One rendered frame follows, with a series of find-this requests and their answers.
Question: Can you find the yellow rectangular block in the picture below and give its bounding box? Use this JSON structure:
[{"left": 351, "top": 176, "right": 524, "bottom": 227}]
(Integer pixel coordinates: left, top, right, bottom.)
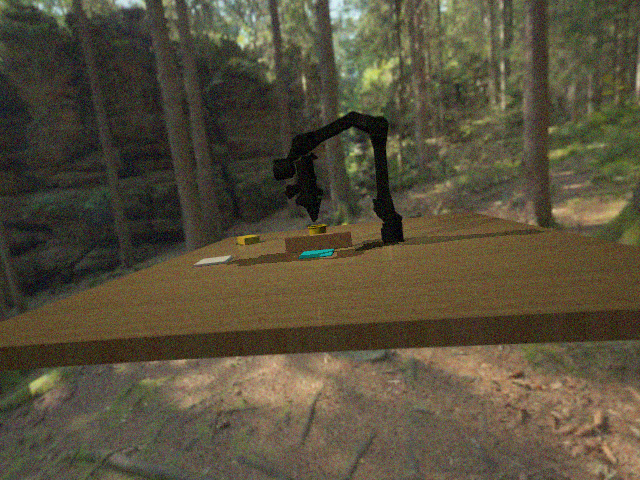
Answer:
[{"left": 237, "top": 235, "right": 260, "bottom": 245}]

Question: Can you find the cream flat square tile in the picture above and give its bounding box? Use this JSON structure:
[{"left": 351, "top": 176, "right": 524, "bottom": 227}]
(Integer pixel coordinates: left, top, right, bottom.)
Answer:
[{"left": 193, "top": 255, "right": 232, "bottom": 267}]

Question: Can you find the yellow cup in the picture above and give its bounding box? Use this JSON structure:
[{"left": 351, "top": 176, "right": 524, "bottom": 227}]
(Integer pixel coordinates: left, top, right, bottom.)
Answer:
[{"left": 307, "top": 224, "right": 327, "bottom": 235}]

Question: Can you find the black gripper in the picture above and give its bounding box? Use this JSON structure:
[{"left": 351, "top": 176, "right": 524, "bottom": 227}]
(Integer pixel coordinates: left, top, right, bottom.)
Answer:
[{"left": 296, "top": 174, "right": 324, "bottom": 222}]

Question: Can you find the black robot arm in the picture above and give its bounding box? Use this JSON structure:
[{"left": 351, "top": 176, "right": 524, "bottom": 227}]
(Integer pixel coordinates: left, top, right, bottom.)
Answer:
[{"left": 273, "top": 111, "right": 404, "bottom": 243}]

